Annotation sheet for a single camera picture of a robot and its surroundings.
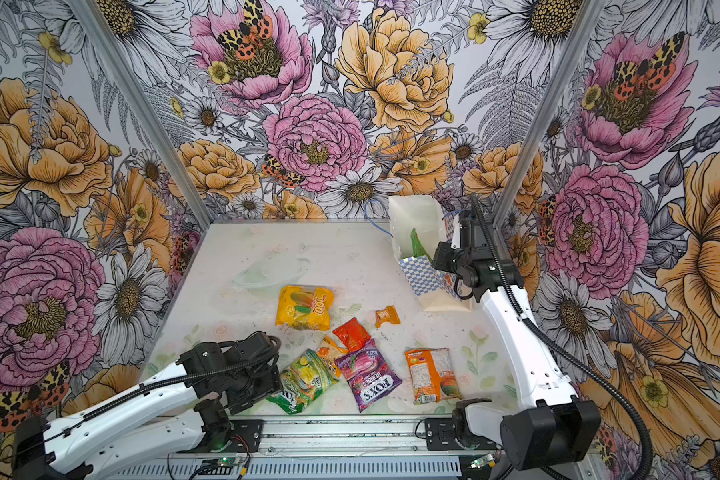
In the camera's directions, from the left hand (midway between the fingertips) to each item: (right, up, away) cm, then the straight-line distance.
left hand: (265, 403), depth 73 cm
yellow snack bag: (+6, +20, +17) cm, 27 cm away
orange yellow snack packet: (+13, +8, +14) cm, 21 cm away
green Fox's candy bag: (+8, +3, +6) cm, 10 cm away
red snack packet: (+20, +12, +16) cm, 28 cm away
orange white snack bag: (+42, +4, +7) cm, 43 cm away
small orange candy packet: (+31, +17, +21) cm, 41 cm away
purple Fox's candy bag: (+25, +4, +8) cm, 26 cm away
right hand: (+43, +34, +4) cm, 55 cm away
